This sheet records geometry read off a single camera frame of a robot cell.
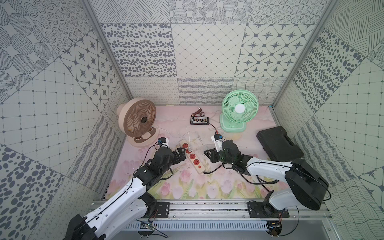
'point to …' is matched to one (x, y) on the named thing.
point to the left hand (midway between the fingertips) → (177, 147)
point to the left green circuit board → (144, 225)
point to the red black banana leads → (216, 131)
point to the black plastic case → (278, 144)
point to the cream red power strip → (199, 167)
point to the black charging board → (199, 120)
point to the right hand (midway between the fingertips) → (205, 153)
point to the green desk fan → (239, 107)
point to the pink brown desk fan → (137, 118)
